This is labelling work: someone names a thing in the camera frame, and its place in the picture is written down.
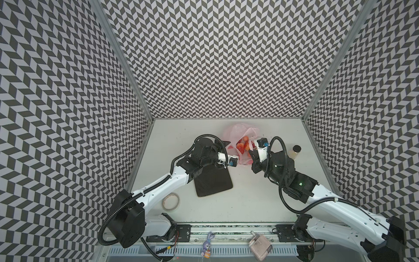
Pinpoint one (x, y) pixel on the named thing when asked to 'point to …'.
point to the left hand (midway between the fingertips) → (226, 146)
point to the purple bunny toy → (206, 247)
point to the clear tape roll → (171, 201)
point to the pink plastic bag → (233, 133)
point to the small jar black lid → (292, 154)
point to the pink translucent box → (260, 246)
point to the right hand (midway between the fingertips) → (249, 155)
